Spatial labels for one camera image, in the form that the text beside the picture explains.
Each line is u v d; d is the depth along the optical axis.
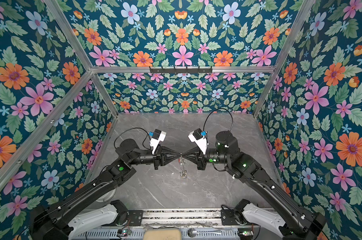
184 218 0.75
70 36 0.77
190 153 0.56
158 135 0.55
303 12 0.69
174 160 0.60
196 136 0.52
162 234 0.66
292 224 0.38
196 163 0.57
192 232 0.68
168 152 0.58
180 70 0.93
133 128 0.49
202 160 0.51
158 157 0.54
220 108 1.23
